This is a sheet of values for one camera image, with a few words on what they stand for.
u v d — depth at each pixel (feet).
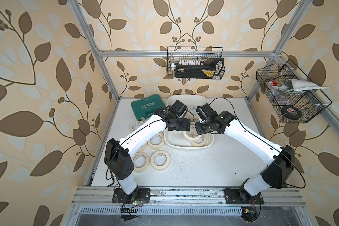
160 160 2.87
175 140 3.24
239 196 2.19
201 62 2.71
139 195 2.42
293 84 2.09
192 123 2.38
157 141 3.14
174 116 1.89
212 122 1.85
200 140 3.08
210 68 2.74
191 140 2.48
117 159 1.42
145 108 3.55
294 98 2.41
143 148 2.93
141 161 2.84
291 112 2.37
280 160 1.36
